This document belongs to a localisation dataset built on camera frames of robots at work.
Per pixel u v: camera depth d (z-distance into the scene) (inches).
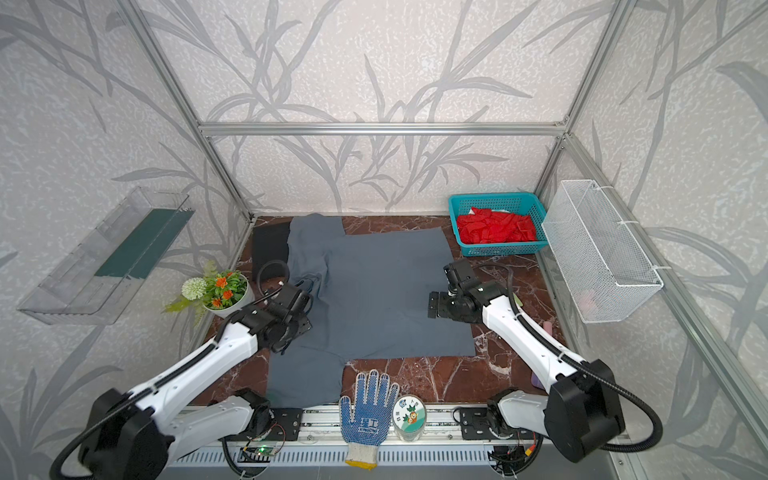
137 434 14.9
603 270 24.4
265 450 27.7
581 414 15.5
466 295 24.2
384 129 37.8
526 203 45.3
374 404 30.3
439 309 29.0
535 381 31.7
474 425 28.9
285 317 25.0
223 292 31.2
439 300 29.1
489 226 43.4
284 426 28.4
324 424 29.7
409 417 26.7
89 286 25.1
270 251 42.6
